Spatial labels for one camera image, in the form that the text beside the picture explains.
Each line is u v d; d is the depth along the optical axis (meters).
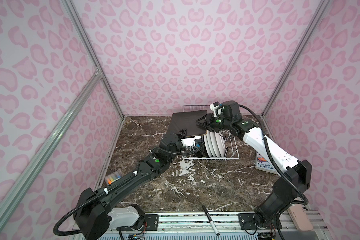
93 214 0.39
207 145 0.84
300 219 0.72
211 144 0.84
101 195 0.41
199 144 0.64
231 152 0.94
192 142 0.64
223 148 0.88
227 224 0.74
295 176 0.43
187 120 0.77
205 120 0.70
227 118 0.64
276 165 0.43
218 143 0.84
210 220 0.73
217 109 0.69
